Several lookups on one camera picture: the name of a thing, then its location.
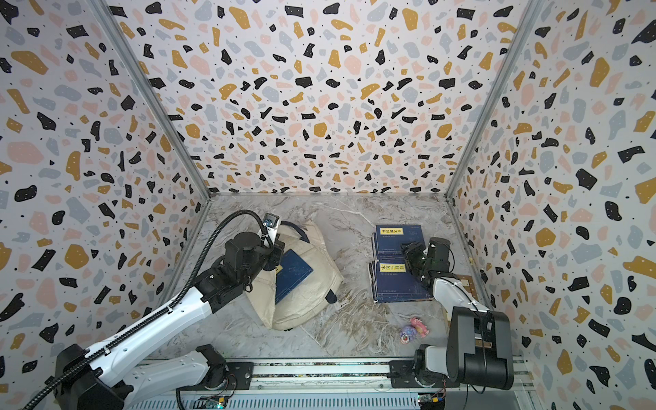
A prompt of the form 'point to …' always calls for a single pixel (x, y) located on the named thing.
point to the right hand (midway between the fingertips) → (403, 247)
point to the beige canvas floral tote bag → (307, 243)
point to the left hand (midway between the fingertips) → (280, 231)
